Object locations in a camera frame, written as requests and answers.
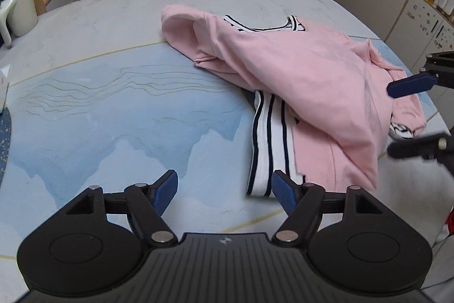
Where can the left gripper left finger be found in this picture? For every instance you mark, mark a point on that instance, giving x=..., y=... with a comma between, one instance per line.
x=131, y=218

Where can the tissue pack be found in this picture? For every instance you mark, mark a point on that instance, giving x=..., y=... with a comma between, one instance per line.
x=4, y=85

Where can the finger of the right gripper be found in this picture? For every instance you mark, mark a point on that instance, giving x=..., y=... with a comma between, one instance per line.
x=437, y=147
x=411, y=85

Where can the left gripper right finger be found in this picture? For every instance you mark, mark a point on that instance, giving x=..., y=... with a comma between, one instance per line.
x=306, y=204

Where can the pink sweatshirt with striped hem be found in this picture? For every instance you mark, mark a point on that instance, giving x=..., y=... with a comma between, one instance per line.
x=322, y=111

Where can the white mug with handle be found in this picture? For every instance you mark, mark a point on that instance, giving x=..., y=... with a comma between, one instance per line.
x=18, y=17

